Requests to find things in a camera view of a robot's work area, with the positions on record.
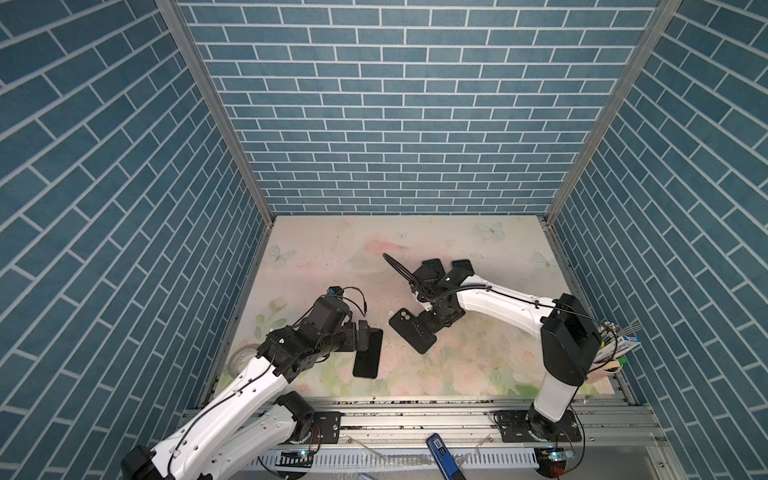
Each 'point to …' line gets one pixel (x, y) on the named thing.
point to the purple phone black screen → (367, 362)
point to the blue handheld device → (443, 458)
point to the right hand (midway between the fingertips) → (430, 324)
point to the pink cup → (602, 371)
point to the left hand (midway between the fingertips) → (358, 331)
